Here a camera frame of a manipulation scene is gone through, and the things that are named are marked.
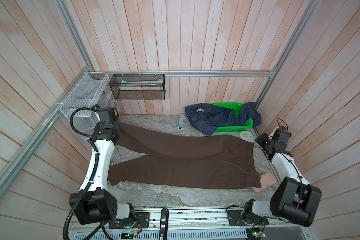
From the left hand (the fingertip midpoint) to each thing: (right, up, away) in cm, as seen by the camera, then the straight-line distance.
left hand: (111, 123), depth 78 cm
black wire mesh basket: (+12, +22, +10) cm, 27 cm away
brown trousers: (+24, -21, +13) cm, 35 cm away
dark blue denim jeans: (+57, +6, +33) cm, 66 cm away
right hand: (+84, -7, +10) cm, 85 cm away
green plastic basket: (+82, +15, +40) cm, 92 cm away
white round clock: (+85, -8, +26) cm, 89 cm away
